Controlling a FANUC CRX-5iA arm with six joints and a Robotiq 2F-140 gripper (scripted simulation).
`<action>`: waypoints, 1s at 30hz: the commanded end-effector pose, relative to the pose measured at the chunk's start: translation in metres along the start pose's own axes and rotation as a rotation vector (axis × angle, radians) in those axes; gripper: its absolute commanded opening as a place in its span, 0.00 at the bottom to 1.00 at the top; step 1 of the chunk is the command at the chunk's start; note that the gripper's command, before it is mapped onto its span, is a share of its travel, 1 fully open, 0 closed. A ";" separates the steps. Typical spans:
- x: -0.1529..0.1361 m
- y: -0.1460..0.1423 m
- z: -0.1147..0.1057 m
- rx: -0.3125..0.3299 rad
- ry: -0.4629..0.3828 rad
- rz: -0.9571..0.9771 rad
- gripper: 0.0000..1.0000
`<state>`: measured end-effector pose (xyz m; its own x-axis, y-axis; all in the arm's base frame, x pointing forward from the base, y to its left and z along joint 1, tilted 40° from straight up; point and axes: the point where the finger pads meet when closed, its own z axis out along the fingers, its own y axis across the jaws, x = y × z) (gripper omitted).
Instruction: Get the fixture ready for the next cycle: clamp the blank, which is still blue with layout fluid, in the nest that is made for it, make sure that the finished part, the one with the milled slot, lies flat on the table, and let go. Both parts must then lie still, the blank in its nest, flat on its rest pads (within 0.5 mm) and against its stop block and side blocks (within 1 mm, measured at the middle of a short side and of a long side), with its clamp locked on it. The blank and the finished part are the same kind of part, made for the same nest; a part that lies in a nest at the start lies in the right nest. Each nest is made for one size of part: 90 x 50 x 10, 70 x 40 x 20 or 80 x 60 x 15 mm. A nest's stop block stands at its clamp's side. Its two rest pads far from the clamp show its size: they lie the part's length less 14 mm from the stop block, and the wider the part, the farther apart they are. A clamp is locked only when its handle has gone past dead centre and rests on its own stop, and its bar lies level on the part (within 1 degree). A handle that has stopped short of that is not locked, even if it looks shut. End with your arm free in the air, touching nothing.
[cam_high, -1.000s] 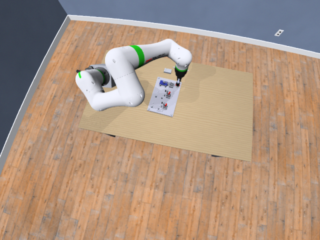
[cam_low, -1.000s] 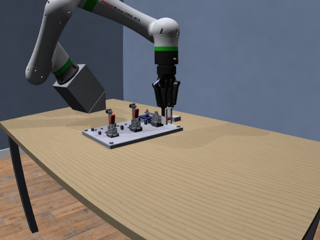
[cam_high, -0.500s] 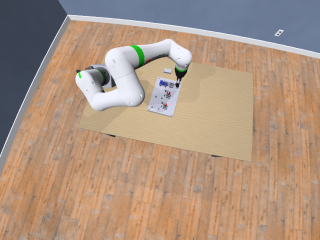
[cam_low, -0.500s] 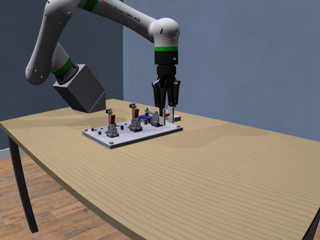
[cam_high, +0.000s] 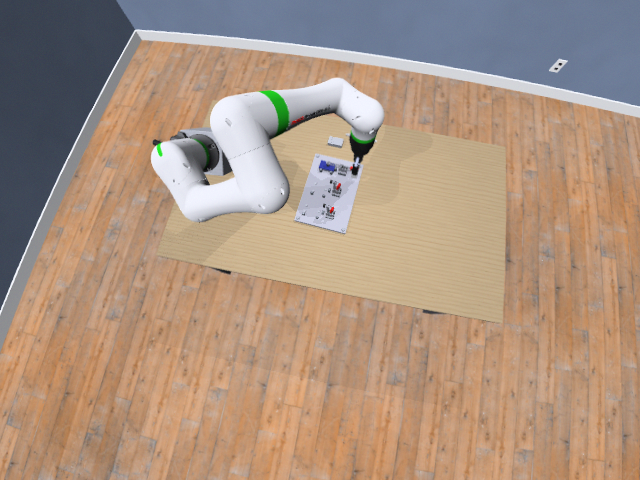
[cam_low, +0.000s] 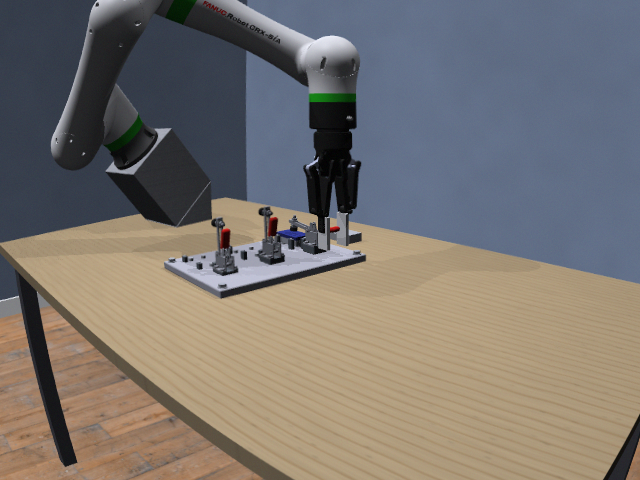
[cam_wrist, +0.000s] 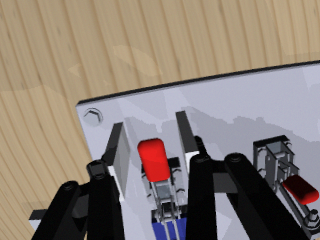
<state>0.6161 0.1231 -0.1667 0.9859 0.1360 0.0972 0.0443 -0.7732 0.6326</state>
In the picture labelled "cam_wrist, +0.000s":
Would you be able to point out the grey metal fixture plate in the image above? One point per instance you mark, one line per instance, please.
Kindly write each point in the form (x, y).
(229, 112)

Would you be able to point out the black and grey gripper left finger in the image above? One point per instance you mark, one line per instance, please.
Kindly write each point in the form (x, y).
(105, 190)

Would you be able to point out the blue rectangular block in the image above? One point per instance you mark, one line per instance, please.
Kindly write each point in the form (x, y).
(159, 229)

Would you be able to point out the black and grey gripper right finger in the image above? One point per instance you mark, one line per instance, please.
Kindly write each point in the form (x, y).
(260, 211)

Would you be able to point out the grey rectangular block with slot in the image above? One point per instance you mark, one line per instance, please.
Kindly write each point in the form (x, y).
(36, 217)

